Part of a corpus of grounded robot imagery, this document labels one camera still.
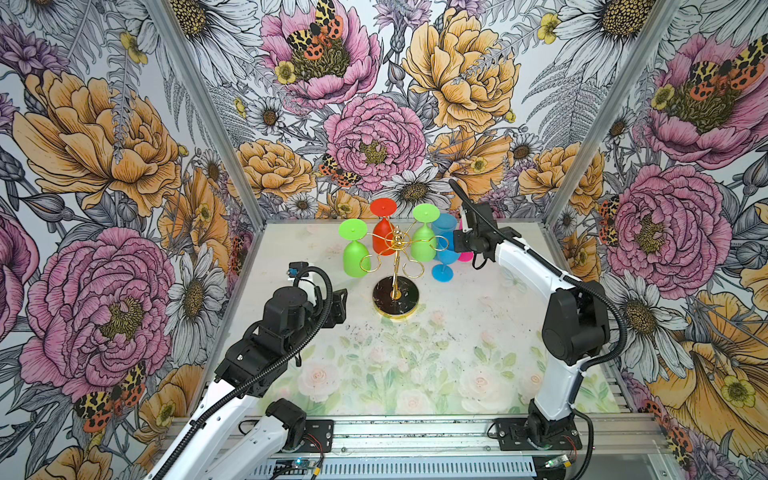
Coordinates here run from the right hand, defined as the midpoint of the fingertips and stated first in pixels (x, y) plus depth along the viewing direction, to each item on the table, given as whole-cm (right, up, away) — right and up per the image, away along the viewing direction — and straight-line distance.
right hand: (462, 244), depth 94 cm
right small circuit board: (+18, -51, -23) cm, 59 cm away
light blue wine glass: (-5, +6, +6) cm, 10 cm away
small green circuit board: (-44, -52, -24) cm, 72 cm away
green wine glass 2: (-31, -4, -12) cm, 34 cm away
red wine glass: (-24, +3, -6) cm, 25 cm away
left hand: (-36, -14, -23) cm, 45 cm away
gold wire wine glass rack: (-20, -17, +4) cm, 27 cm away
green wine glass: (-13, +1, -8) cm, 15 cm away
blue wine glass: (-5, -3, +1) cm, 6 cm away
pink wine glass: (+1, -4, -1) cm, 4 cm away
